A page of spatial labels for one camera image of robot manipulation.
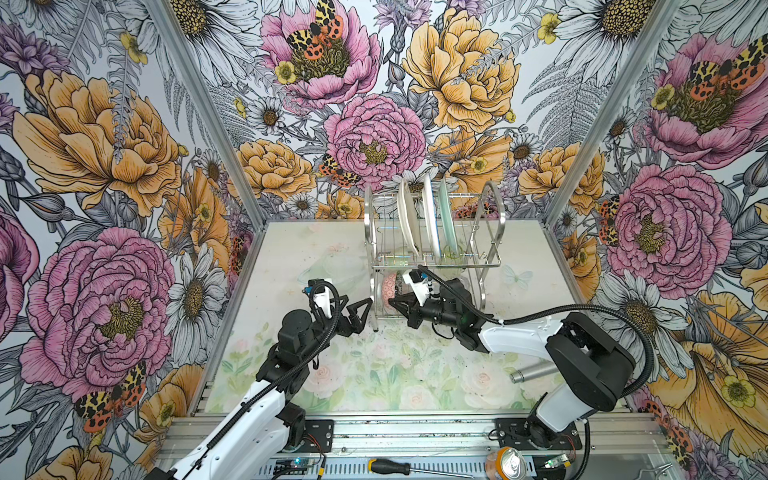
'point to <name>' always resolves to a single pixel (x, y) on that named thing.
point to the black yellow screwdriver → (388, 466)
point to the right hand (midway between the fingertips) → (392, 308)
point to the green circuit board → (299, 463)
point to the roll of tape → (505, 463)
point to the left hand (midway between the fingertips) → (360, 307)
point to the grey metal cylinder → (528, 373)
